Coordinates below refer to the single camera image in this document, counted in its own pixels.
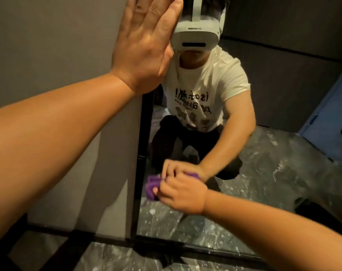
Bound person's right hand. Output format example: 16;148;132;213
157;175;209;215

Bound person's left hand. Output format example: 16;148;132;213
110;0;184;96

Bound tall black-framed wall mirror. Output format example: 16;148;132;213
130;0;342;263

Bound person's left forearm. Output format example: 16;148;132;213
0;72;136;243

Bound person's right forearm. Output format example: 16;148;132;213
202;189;342;271

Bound person's black trousers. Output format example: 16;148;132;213
0;213;29;271

